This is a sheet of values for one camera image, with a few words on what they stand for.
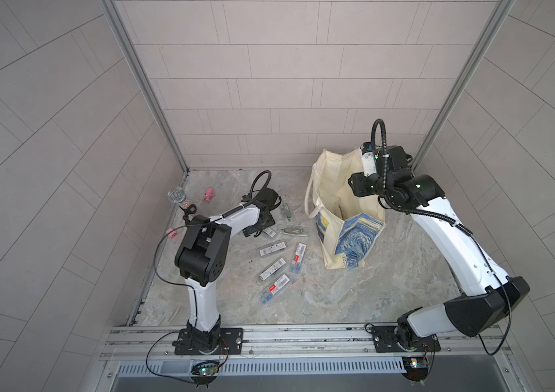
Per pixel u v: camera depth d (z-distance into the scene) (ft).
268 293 2.59
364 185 2.12
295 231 3.08
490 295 1.26
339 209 3.25
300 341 2.38
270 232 3.07
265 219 2.32
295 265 2.82
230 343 2.33
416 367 2.24
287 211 3.28
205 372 2.11
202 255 1.63
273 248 2.92
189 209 2.58
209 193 3.42
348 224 2.27
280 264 2.78
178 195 2.32
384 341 2.32
